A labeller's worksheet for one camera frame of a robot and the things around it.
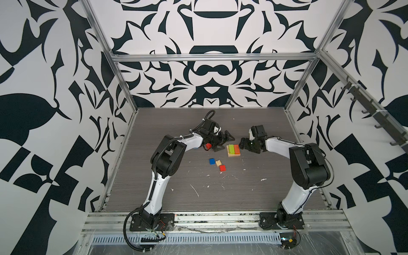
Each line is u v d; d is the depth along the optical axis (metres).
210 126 0.81
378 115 0.59
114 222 0.76
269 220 0.74
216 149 0.92
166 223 0.74
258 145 0.73
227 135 0.89
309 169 0.50
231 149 0.96
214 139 0.87
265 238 0.71
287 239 0.71
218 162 0.92
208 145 0.85
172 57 0.93
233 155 0.96
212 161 0.93
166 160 0.56
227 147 0.98
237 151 0.96
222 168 0.91
